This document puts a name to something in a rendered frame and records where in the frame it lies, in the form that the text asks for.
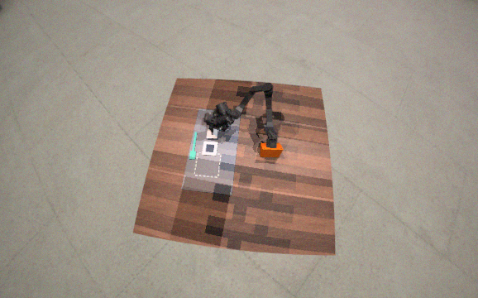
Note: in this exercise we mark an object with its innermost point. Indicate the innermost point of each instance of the peach square tile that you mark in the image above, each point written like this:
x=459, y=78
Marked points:
x=209, y=148

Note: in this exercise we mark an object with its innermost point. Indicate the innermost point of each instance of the grey rectangular mat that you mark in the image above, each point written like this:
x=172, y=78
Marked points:
x=209, y=165

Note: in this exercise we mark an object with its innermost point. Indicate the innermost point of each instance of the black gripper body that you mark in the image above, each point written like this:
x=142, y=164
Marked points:
x=216, y=121

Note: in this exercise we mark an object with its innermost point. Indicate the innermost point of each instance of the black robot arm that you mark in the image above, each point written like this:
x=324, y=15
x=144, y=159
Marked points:
x=227, y=115

